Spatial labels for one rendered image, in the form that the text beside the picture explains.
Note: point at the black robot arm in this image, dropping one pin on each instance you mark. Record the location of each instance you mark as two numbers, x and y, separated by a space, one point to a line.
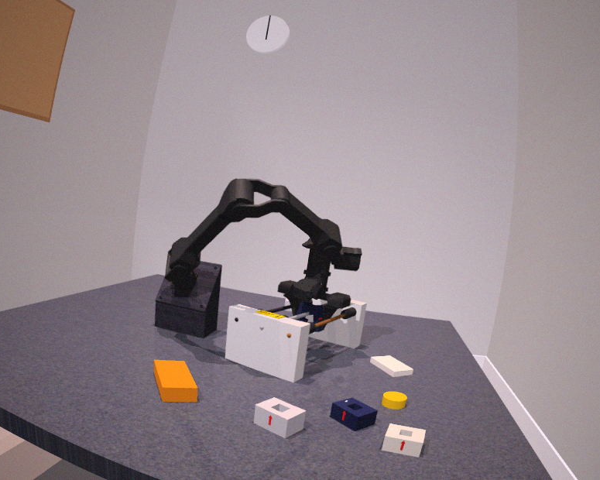
236 204

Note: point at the orange rectangular block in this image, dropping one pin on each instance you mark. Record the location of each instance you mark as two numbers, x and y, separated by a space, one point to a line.
175 382

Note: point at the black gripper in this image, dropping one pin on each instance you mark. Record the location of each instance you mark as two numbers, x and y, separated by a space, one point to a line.
334 300

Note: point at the yellow short cylinder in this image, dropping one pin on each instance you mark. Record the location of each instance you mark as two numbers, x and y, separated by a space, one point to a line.
394 400

